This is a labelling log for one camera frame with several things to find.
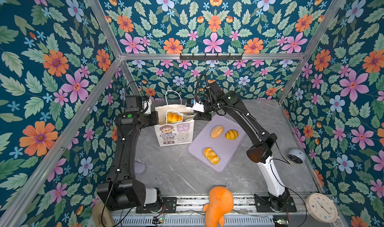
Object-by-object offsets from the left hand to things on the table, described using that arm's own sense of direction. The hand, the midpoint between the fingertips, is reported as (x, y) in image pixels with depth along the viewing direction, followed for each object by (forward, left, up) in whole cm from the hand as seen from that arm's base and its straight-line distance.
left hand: (157, 113), depth 75 cm
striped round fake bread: (-1, -42, -24) cm, 49 cm away
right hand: (+2, -19, -2) cm, 20 cm away
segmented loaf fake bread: (0, -7, -4) cm, 8 cm away
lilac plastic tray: (-4, -32, -28) cm, 43 cm away
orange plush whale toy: (-38, -29, -19) cm, 52 cm away
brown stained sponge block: (-40, +27, -25) cm, 54 cm away
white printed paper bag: (-4, -8, -14) cm, 16 cm away
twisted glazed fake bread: (-15, -27, -24) cm, 39 cm away
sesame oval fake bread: (+2, -33, -23) cm, 40 cm away
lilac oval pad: (-18, +14, -26) cm, 35 cm away
